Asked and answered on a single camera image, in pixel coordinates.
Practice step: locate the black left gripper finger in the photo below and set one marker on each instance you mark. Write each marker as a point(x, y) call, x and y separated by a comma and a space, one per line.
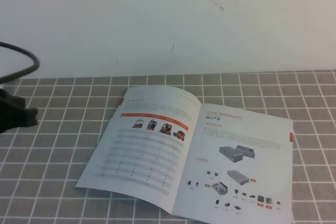
point(29, 117)

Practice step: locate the white product brochure book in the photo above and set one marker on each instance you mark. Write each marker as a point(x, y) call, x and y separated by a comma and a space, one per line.
point(206, 162)

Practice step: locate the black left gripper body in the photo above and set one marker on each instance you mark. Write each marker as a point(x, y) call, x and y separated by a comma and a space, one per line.
point(13, 112)

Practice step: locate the grey checked tablecloth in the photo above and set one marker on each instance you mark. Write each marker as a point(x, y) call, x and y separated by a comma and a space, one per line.
point(40, 165)

